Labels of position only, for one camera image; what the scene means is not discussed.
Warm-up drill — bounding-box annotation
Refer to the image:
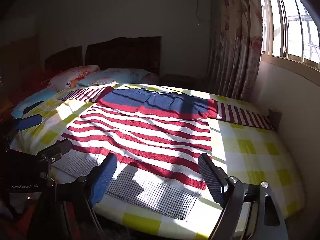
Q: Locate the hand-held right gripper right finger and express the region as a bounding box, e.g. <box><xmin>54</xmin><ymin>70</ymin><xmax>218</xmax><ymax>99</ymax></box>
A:
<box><xmin>198</xmin><ymin>153</ymin><xmax>289</xmax><ymax>240</ymax></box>

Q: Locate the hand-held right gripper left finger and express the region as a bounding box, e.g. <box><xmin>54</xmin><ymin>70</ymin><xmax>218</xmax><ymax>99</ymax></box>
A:
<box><xmin>32</xmin><ymin>153</ymin><xmax>118</xmax><ymax>240</ymax></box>

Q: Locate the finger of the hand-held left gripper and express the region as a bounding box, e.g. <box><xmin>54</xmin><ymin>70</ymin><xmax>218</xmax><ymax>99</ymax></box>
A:
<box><xmin>36</xmin><ymin>138</ymin><xmax>72</xmax><ymax>167</ymax></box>
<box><xmin>2</xmin><ymin>114</ymin><xmax>42</xmax><ymax>146</ymax></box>

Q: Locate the red white striped navy sweater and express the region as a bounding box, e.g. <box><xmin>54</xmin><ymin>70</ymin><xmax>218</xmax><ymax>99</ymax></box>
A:
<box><xmin>51</xmin><ymin>85</ymin><xmax>275</xmax><ymax>222</ymax></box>

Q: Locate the light blue cushion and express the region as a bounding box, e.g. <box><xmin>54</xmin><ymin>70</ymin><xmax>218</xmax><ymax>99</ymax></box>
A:
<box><xmin>11</xmin><ymin>89</ymin><xmax>58</xmax><ymax>118</ymax></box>

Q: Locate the red cloth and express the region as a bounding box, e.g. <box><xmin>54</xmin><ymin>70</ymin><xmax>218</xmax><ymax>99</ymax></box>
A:
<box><xmin>0</xmin><ymin>197</ymin><xmax>40</xmax><ymax>240</ymax></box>

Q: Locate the yellow white checked bed sheet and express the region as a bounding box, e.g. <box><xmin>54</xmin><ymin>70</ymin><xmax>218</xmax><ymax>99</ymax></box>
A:
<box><xmin>10</xmin><ymin>83</ymin><xmax>307</xmax><ymax>240</ymax></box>

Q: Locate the pink floral pillow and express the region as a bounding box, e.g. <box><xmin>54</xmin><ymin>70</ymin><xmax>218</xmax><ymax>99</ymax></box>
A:
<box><xmin>47</xmin><ymin>65</ymin><xmax>101</xmax><ymax>92</ymax></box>

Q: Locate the brown wooden cabinet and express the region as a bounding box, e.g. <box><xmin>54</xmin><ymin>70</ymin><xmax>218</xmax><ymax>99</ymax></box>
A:
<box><xmin>0</xmin><ymin>35</ymin><xmax>41</xmax><ymax>93</ymax></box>

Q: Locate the narrow dark wooden headboard panel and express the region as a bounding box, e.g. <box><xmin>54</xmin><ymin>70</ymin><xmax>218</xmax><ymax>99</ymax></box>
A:
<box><xmin>44</xmin><ymin>46</ymin><xmax>83</xmax><ymax>77</ymax></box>

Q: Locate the light blue printed pillow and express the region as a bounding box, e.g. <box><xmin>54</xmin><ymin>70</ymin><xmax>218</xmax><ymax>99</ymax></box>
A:
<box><xmin>76</xmin><ymin>67</ymin><xmax>151</xmax><ymax>88</ymax></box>

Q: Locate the wide dark wooden headboard panel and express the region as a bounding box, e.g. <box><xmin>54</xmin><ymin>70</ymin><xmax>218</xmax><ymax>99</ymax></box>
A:
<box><xmin>85</xmin><ymin>37</ymin><xmax>162</xmax><ymax>76</ymax></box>

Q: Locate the floral curtain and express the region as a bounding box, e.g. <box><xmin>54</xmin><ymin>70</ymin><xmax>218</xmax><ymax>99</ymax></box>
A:
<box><xmin>205</xmin><ymin>0</ymin><xmax>265</xmax><ymax>101</ymax></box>

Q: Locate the barred window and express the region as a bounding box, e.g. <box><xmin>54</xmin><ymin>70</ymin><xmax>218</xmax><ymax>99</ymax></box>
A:
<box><xmin>257</xmin><ymin>0</ymin><xmax>320</xmax><ymax>68</ymax></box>

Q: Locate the thin wall cable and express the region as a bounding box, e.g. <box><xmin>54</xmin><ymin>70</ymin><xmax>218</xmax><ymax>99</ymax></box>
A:
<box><xmin>194</xmin><ymin>0</ymin><xmax>203</xmax><ymax>23</ymax></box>

